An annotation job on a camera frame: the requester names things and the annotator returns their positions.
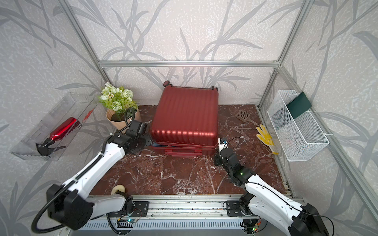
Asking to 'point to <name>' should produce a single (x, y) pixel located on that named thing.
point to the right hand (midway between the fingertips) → (216, 148)
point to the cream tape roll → (118, 188)
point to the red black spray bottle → (68, 126)
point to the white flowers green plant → (117, 99)
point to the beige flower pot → (118, 121)
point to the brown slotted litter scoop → (244, 116)
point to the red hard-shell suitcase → (185, 121)
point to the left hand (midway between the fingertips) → (150, 141)
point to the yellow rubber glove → (266, 137)
